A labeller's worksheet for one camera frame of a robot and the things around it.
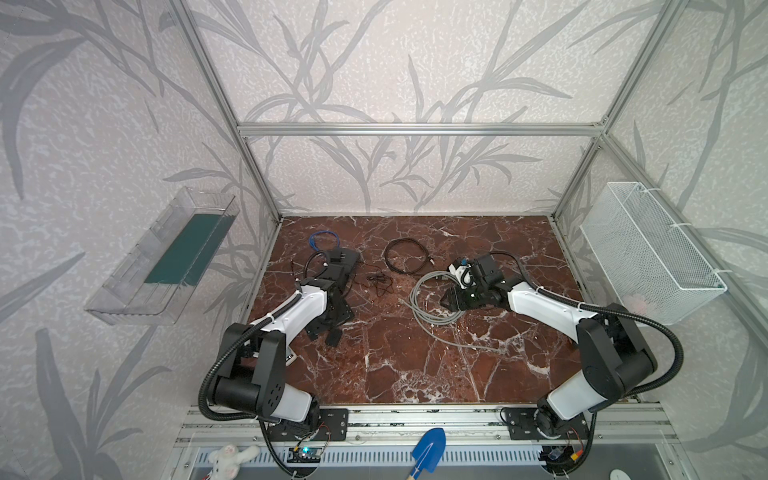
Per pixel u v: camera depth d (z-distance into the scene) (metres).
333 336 0.88
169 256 0.68
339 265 1.04
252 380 0.43
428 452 0.70
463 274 0.81
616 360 0.45
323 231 1.16
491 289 0.68
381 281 1.01
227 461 0.67
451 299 0.81
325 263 0.75
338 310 0.80
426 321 0.91
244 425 0.75
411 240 1.12
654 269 0.62
